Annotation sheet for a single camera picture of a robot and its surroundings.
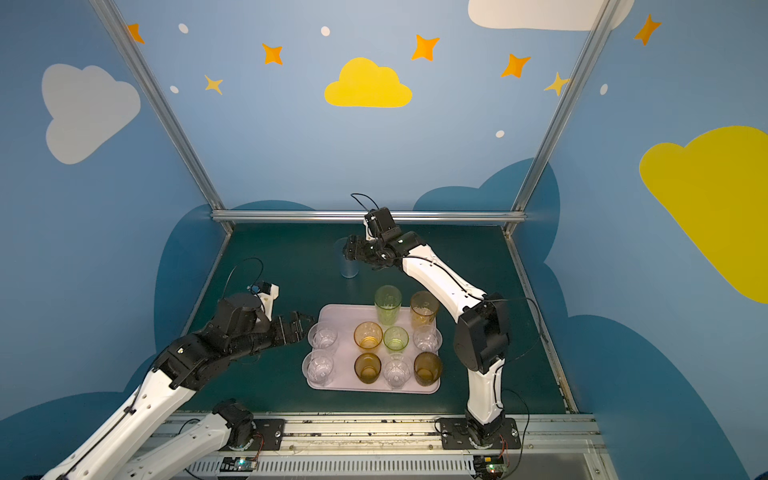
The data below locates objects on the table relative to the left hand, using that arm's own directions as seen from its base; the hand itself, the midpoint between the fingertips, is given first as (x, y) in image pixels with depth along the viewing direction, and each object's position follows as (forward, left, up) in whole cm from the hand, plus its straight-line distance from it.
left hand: (305, 324), depth 71 cm
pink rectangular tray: (+12, -6, -19) cm, 24 cm away
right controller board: (-26, -45, -22) cm, 57 cm away
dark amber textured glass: (-3, -14, -20) cm, 25 cm away
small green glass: (+5, -22, -19) cm, 30 cm away
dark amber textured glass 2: (-4, -32, -20) cm, 37 cm away
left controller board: (-26, +15, -21) cm, 37 cm away
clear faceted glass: (+6, -33, -20) cm, 38 cm away
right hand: (+24, -10, +1) cm, 26 cm away
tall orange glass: (+13, -31, -15) cm, 37 cm away
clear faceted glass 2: (-4, 0, -20) cm, 20 cm away
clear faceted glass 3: (-4, -23, -21) cm, 31 cm away
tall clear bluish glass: (+31, -6, -19) cm, 37 cm away
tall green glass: (+15, -20, -13) cm, 28 cm away
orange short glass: (+6, -14, -20) cm, 25 cm away
